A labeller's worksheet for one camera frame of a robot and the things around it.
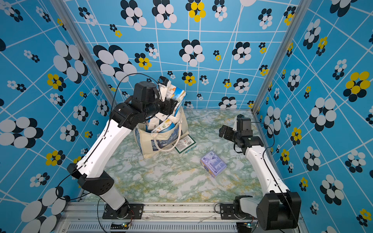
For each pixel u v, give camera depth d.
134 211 0.73
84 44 0.83
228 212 0.72
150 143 0.83
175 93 0.64
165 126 0.82
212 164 0.84
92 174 0.41
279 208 0.38
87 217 0.72
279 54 0.85
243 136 0.61
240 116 0.72
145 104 0.48
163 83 0.54
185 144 0.94
